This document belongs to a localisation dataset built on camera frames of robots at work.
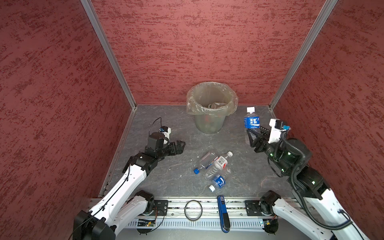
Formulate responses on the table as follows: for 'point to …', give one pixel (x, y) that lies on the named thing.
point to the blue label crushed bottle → (218, 182)
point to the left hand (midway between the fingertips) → (178, 147)
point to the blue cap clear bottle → (206, 162)
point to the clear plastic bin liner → (211, 97)
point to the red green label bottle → (216, 105)
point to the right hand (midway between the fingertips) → (249, 133)
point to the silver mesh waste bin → (210, 123)
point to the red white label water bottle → (219, 168)
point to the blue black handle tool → (224, 215)
